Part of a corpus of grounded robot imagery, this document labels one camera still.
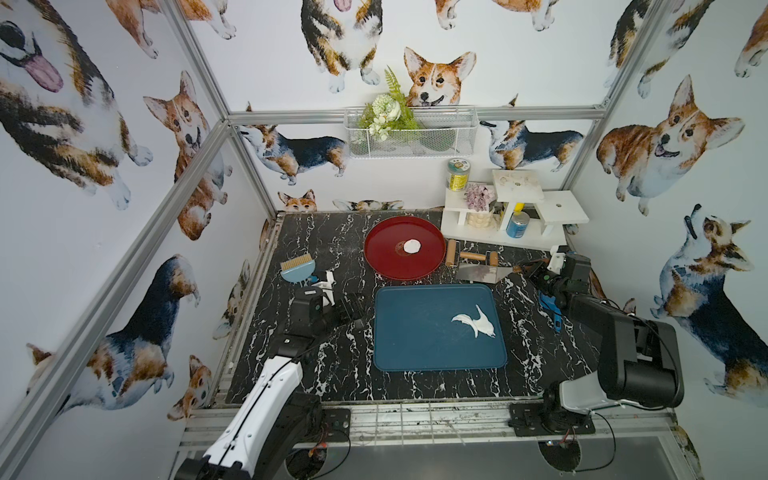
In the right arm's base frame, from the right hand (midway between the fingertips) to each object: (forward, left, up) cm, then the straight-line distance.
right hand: (532, 258), depth 91 cm
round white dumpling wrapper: (+14, +37, -11) cm, 41 cm away
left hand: (-13, +53, +4) cm, 55 cm away
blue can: (+18, -1, -5) cm, 19 cm away
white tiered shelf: (+20, -12, +2) cm, 23 cm away
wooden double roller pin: (+9, +23, -10) cm, 26 cm away
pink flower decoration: (+18, +16, +9) cm, 26 cm away
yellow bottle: (+23, -2, -1) cm, 24 cm away
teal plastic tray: (-17, +37, -12) cm, 42 cm away
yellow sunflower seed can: (+29, +20, +9) cm, 37 cm away
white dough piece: (-16, +16, -11) cm, 25 cm away
